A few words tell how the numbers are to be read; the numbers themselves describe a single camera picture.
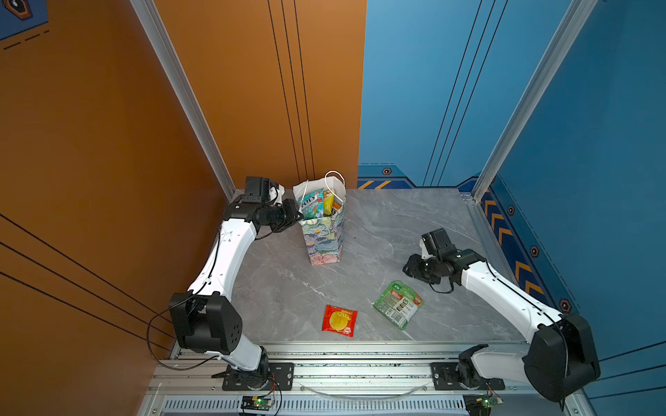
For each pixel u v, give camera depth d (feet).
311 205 2.77
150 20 2.32
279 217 2.30
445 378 2.38
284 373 2.41
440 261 2.07
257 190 2.05
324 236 2.77
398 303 2.85
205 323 1.40
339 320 2.71
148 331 1.43
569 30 2.38
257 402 2.33
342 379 2.48
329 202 2.90
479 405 2.34
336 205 3.00
